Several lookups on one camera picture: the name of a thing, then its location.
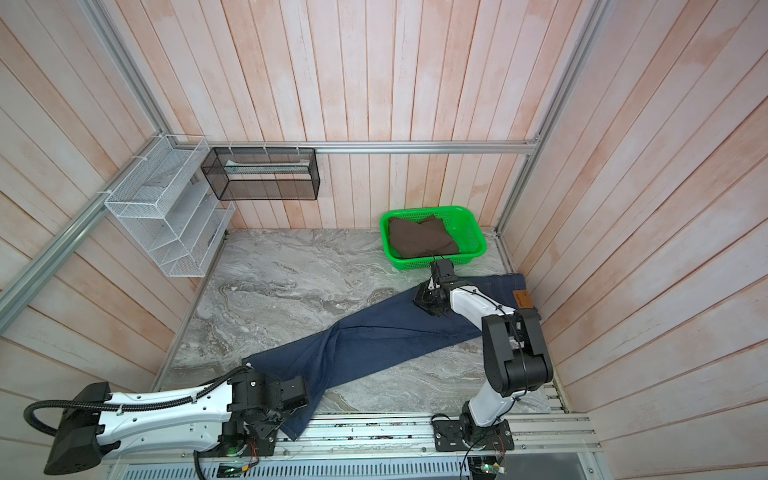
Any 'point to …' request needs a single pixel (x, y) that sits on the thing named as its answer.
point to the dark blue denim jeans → (320, 361)
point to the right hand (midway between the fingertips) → (415, 299)
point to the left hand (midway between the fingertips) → (287, 422)
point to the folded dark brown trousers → (411, 239)
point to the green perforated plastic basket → (457, 220)
